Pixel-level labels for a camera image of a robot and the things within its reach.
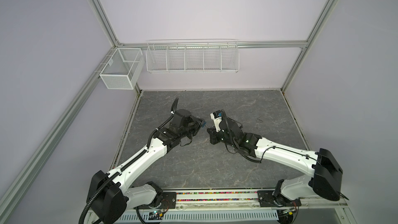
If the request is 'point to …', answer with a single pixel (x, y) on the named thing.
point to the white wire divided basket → (193, 56)
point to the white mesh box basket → (122, 71)
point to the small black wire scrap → (260, 120)
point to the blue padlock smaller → (204, 123)
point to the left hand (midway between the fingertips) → (206, 124)
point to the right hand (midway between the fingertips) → (207, 131)
